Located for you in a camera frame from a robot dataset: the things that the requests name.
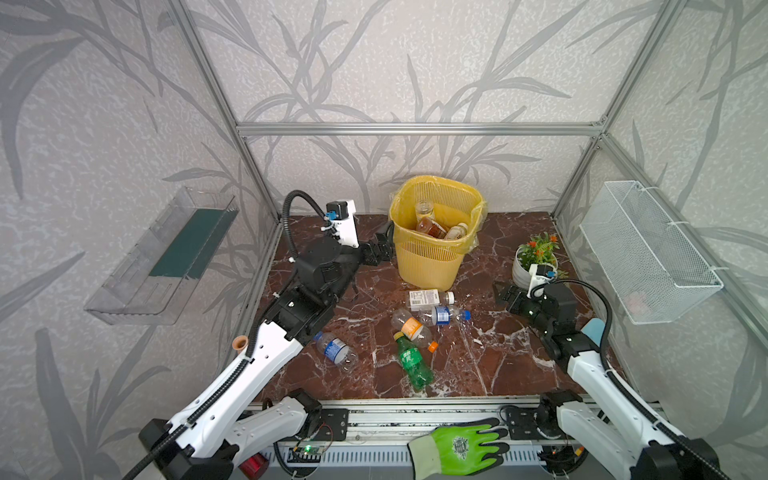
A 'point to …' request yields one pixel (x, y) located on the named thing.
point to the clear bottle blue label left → (336, 349)
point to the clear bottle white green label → (424, 209)
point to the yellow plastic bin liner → (454, 202)
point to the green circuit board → (305, 454)
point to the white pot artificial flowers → (540, 250)
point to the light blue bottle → (594, 329)
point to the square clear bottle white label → (427, 299)
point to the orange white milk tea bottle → (457, 232)
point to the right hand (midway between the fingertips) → (504, 277)
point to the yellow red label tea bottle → (429, 227)
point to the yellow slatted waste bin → (429, 263)
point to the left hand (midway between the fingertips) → (379, 215)
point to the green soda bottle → (411, 359)
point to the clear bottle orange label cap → (414, 329)
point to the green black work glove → (458, 450)
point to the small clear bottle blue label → (443, 315)
